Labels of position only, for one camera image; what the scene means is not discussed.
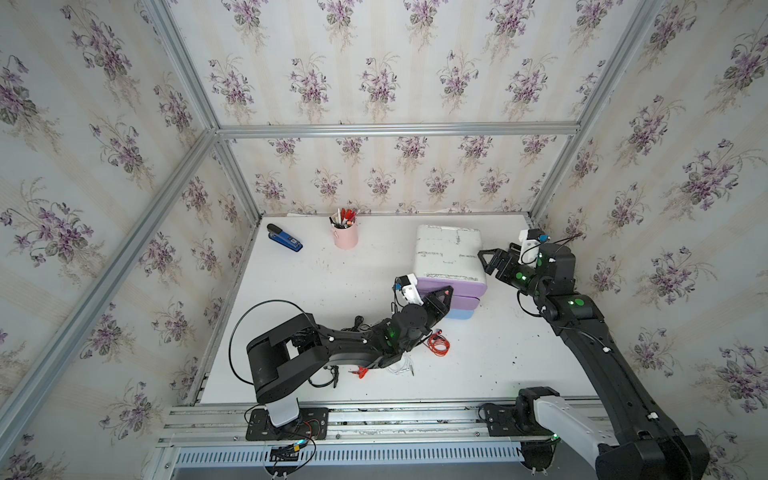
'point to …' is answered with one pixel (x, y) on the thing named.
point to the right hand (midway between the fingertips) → (493, 258)
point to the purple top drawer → (460, 287)
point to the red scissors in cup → (347, 214)
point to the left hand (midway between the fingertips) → (460, 294)
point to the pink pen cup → (345, 238)
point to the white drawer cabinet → (449, 253)
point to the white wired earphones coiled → (407, 359)
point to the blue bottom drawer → (461, 314)
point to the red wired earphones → (361, 372)
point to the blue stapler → (276, 234)
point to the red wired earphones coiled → (438, 343)
